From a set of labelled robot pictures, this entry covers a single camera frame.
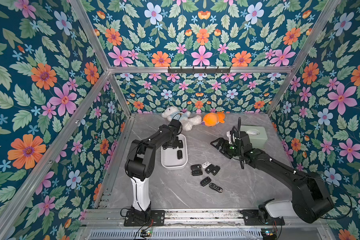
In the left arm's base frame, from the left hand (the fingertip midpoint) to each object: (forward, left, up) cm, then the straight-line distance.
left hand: (173, 144), depth 98 cm
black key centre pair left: (-18, -21, -2) cm, 28 cm away
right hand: (-10, -25, +11) cm, 29 cm away
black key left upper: (-16, -13, -3) cm, 21 cm away
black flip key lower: (-25, -18, -3) cm, 31 cm away
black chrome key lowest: (-29, -23, -2) cm, 38 cm away
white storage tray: (-9, +3, -3) cm, 10 cm away
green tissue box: (-1, -56, +4) cm, 56 cm away
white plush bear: (+24, 0, +6) cm, 25 cm away
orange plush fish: (+17, -29, +3) cm, 34 cm away
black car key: (-7, -4, -2) cm, 8 cm away
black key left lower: (-20, -14, -3) cm, 24 cm away
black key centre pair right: (-19, -25, -3) cm, 32 cm away
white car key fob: (-14, -20, -4) cm, 25 cm away
